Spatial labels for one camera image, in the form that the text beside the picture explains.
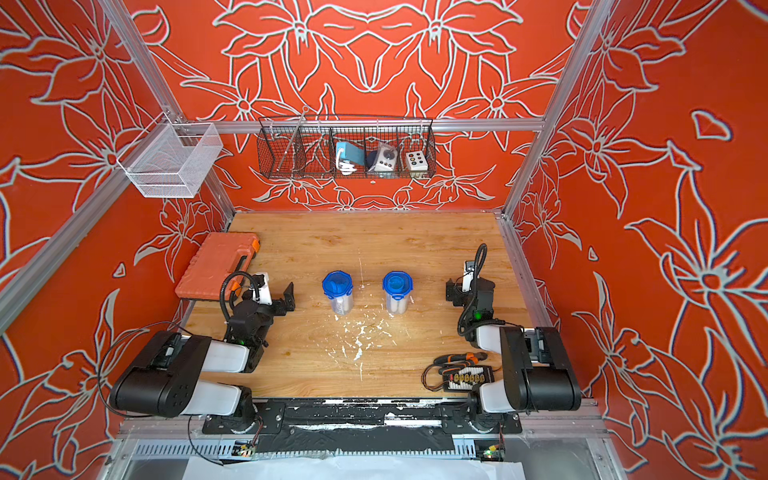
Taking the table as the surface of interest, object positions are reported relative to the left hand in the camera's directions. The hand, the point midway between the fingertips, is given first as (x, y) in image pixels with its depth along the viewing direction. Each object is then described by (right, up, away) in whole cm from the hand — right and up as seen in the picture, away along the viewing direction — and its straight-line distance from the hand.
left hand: (276, 282), depth 89 cm
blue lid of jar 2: (+37, +1, -7) cm, 38 cm away
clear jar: (+21, -6, -2) cm, 22 cm away
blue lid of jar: (+20, 0, -6) cm, 20 cm away
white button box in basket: (+44, +37, +4) cm, 58 cm away
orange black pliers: (+57, -20, -9) cm, 61 cm away
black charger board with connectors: (+55, -23, -12) cm, 61 cm away
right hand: (+58, +1, +3) cm, 58 cm away
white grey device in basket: (+33, +38, +2) cm, 51 cm away
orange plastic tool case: (-22, +4, +8) cm, 24 cm away
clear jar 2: (+37, -8, 0) cm, 38 cm away
